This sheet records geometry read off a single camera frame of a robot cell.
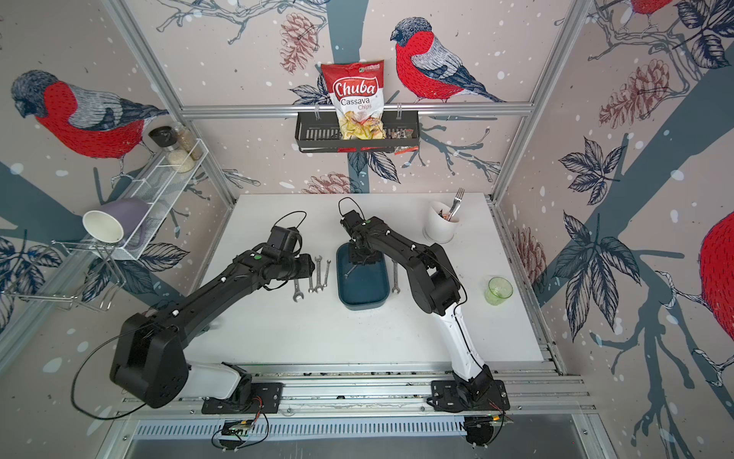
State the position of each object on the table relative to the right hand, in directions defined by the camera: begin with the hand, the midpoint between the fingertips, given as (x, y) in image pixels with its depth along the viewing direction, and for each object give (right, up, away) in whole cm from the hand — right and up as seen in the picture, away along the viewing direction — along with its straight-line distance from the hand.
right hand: (357, 258), depth 99 cm
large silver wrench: (-20, -10, -6) cm, 23 cm away
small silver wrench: (-13, -7, -3) cm, 15 cm away
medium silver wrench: (+13, -9, -4) cm, 16 cm away
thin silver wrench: (-11, -5, -1) cm, 12 cm away
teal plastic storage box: (+3, -10, -1) cm, 10 cm away
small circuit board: (-28, -39, -29) cm, 56 cm away
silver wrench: (-15, -10, -5) cm, 19 cm away
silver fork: (+37, +20, +5) cm, 42 cm away
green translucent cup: (+47, -10, -7) cm, 49 cm away
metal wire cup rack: (-61, +1, -33) cm, 70 cm away
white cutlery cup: (+29, +11, -1) cm, 31 cm away
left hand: (-12, +1, -13) cm, 18 cm away
